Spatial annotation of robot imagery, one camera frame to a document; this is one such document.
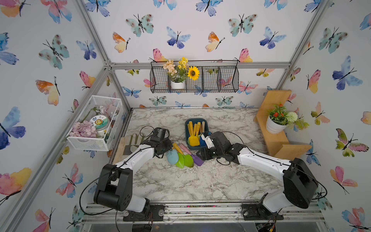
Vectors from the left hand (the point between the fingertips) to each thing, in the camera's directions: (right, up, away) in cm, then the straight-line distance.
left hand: (172, 143), depth 91 cm
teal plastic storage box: (+15, +15, +15) cm, 25 cm away
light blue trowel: (+1, -7, -4) cm, 8 cm away
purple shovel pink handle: (+15, -10, 0) cm, 18 cm away
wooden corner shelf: (+65, -1, 0) cm, 65 cm away
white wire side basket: (-31, +21, -12) cm, 40 cm away
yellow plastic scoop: (+14, +1, +8) cm, 16 cm away
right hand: (+17, -4, -9) cm, 19 cm away
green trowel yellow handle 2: (+5, -12, 0) cm, 13 cm away
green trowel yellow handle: (+10, -11, +1) cm, 15 cm away
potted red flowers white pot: (+64, +16, -4) cm, 66 cm away
